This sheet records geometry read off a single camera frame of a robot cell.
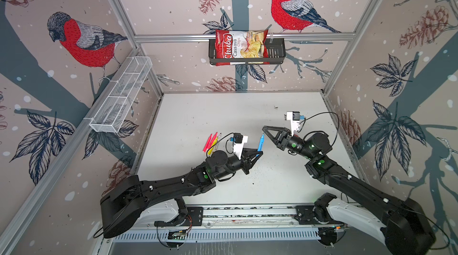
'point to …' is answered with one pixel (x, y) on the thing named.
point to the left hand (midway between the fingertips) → (262, 155)
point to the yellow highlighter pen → (214, 143)
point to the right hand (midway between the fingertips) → (260, 134)
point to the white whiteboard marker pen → (217, 143)
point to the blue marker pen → (261, 143)
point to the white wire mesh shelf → (120, 93)
